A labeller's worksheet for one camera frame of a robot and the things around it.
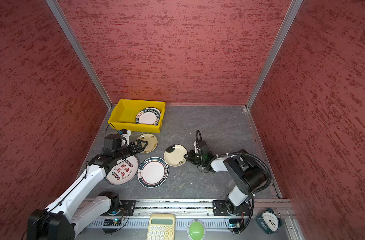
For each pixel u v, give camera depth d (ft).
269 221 2.22
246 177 1.49
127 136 2.45
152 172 2.80
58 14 2.39
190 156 2.71
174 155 3.04
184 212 2.42
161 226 2.22
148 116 3.60
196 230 2.23
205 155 2.43
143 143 2.50
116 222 2.30
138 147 2.38
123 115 3.71
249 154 1.53
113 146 2.01
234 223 2.33
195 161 2.71
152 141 3.17
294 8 2.34
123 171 2.81
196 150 2.79
